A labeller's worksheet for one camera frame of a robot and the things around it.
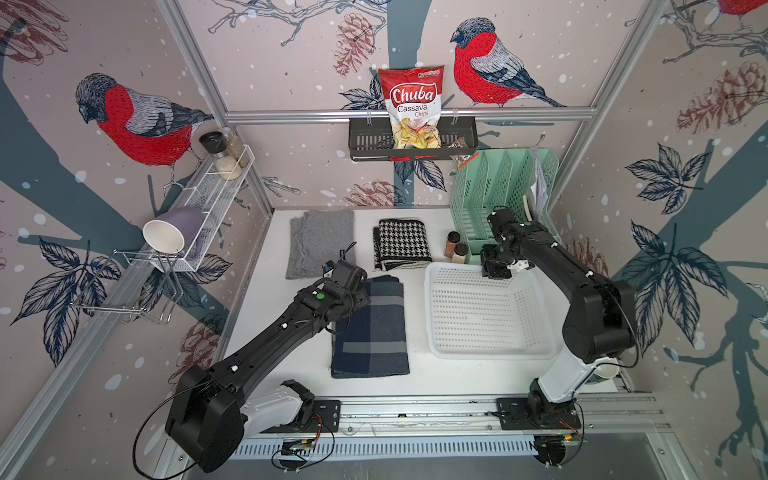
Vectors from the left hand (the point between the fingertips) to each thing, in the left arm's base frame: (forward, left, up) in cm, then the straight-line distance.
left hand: (366, 291), depth 82 cm
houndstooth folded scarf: (+24, -10, -9) cm, 27 cm away
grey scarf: (+27, +21, -9) cm, 35 cm away
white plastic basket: (-4, -31, -10) cm, 33 cm away
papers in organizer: (+29, -53, +11) cm, 62 cm away
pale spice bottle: (+17, -30, -4) cm, 35 cm away
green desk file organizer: (+44, -46, +4) cm, 64 cm away
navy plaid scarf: (-10, -1, -12) cm, 16 cm away
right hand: (+11, -33, -2) cm, 35 cm away
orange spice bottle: (+23, -28, -5) cm, 36 cm away
